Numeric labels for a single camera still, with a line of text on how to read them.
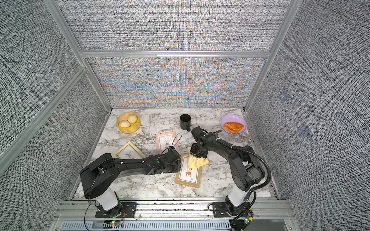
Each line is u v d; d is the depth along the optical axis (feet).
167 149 2.68
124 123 3.36
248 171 1.54
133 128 3.38
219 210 2.40
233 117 3.69
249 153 1.53
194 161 2.80
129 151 3.11
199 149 2.49
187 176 2.75
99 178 1.43
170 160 2.23
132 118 3.48
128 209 2.41
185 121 3.38
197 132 2.45
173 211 2.45
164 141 3.29
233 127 3.40
